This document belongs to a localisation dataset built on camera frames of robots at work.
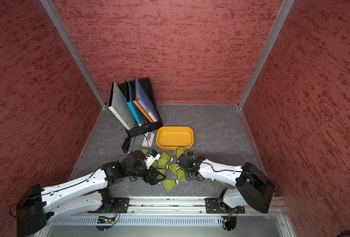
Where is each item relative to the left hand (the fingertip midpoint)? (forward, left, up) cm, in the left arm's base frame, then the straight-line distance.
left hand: (159, 177), depth 74 cm
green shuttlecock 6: (-1, -5, -7) cm, 9 cm away
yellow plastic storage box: (+31, -7, -11) cm, 34 cm away
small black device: (+22, +24, -6) cm, 34 cm away
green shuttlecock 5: (+3, -11, -5) cm, 13 cm away
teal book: (+36, +18, +20) cm, 45 cm away
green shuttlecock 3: (+10, 0, -6) cm, 12 cm away
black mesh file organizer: (+37, +14, -7) cm, 40 cm away
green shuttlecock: (+21, -10, -13) cm, 26 cm away
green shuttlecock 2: (+14, -2, -5) cm, 15 cm away
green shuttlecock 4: (+8, -7, -7) cm, 12 cm away
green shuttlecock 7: (+6, 0, -5) cm, 8 cm away
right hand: (+4, -18, -10) cm, 21 cm away
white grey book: (+43, +29, +7) cm, 53 cm away
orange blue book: (+37, +12, +20) cm, 44 cm away
